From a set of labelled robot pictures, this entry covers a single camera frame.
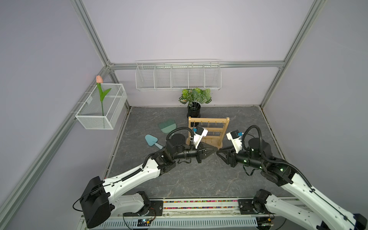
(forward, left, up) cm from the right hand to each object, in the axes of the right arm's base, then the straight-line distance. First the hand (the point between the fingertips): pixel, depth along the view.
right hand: (218, 150), depth 67 cm
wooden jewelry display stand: (+19, -3, -9) cm, 21 cm away
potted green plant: (+40, +10, -3) cm, 41 cm away
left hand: (-2, +1, +3) cm, 4 cm away
